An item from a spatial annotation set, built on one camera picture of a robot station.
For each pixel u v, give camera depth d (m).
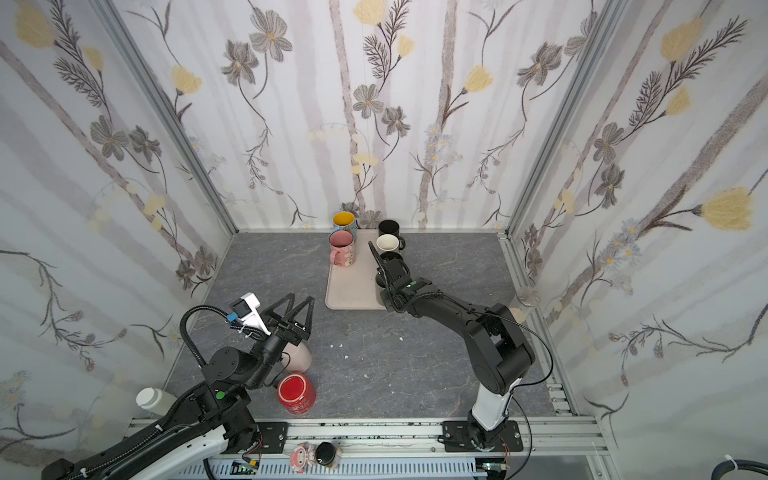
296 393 0.73
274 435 0.76
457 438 0.73
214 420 0.54
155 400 0.73
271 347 0.59
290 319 0.58
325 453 0.63
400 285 0.70
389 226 1.11
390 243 1.04
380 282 0.91
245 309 0.57
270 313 0.66
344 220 1.13
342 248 1.01
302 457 0.69
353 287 1.04
